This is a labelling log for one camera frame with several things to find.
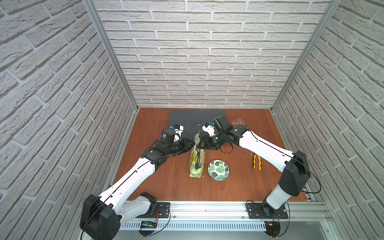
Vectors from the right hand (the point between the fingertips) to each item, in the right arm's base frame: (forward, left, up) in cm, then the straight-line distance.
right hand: (196, 150), depth 76 cm
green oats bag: (-3, 0, -4) cm, 5 cm away
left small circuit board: (-29, +26, -19) cm, 43 cm away
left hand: (+4, +1, +4) cm, 6 cm away
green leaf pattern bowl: (-4, -13, -18) cm, 22 cm away
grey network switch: (+32, +1, -14) cm, 35 cm away
